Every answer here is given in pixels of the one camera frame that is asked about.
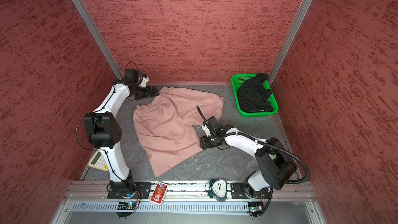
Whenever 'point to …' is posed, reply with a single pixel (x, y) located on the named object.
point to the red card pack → (158, 192)
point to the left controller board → (125, 206)
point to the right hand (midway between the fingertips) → (204, 147)
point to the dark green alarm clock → (217, 188)
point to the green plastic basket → (237, 80)
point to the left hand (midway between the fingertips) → (152, 96)
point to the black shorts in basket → (253, 96)
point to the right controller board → (254, 209)
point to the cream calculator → (98, 160)
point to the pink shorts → (164, 125)
